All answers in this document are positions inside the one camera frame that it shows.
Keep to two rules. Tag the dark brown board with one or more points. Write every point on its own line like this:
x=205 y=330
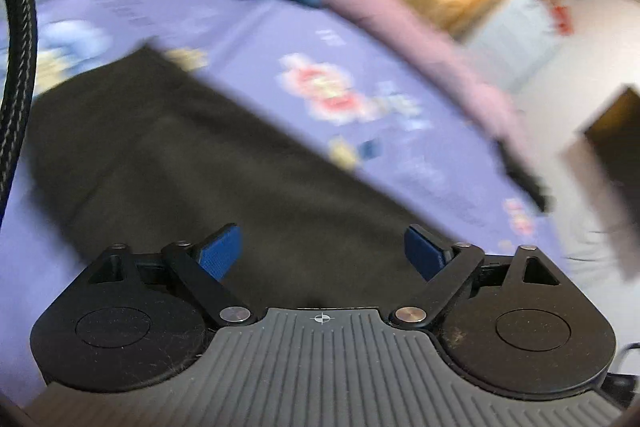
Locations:
x=615 y=142

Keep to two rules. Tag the black pants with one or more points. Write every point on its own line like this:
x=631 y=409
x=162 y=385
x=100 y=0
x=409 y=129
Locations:
x=200 y=167

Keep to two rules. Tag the pink floral quilt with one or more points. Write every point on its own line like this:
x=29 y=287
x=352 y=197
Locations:
x=400 y=17

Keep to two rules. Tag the white cabinet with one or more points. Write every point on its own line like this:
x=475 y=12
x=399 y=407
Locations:
x=520 y=37

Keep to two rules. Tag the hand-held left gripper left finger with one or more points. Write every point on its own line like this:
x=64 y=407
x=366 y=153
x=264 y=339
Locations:
x=220 y=252

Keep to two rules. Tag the purple printed blanket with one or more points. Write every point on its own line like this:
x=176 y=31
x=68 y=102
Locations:
x=300 y=37

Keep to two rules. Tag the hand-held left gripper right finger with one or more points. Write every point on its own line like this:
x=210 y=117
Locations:
x=425 y=252

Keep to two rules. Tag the dark cloth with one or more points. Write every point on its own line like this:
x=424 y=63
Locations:
x=525 y=179

